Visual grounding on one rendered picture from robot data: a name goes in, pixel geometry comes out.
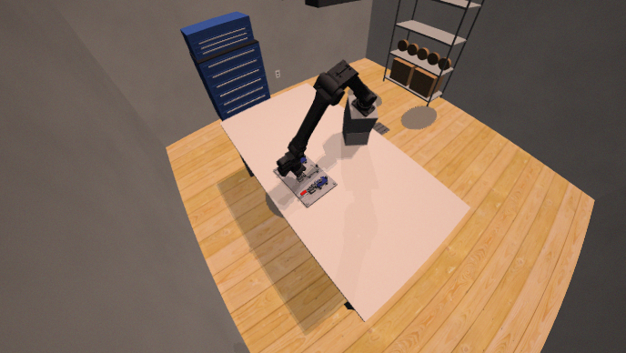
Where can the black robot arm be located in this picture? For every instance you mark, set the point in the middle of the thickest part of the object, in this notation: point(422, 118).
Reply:
point(338, 77)

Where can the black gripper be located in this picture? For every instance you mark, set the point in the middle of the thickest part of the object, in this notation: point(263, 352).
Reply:
point(301, 169)

